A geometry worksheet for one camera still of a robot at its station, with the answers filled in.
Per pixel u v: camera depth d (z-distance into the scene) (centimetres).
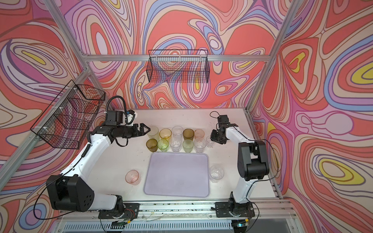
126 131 68
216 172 86
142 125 73
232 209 66
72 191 40
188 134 96
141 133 71
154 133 90
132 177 84
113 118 63
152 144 96
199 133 99
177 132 101
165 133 97
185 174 87
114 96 64
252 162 49
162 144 95
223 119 78
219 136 82
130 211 73
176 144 98
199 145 96
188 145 97
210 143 97
